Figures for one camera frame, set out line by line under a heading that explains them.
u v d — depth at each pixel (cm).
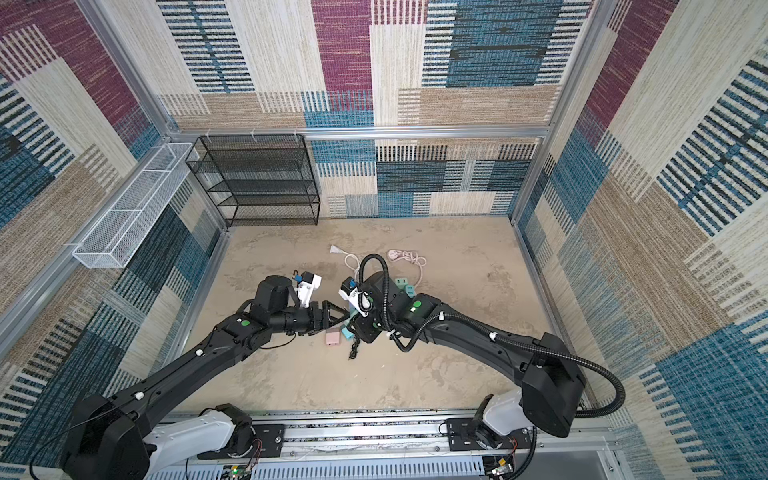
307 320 69
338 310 73
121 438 38
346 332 89
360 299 67
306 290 73
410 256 105
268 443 73
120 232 73
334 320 70
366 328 68
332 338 89
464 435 73
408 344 53
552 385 41
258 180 108
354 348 87
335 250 109
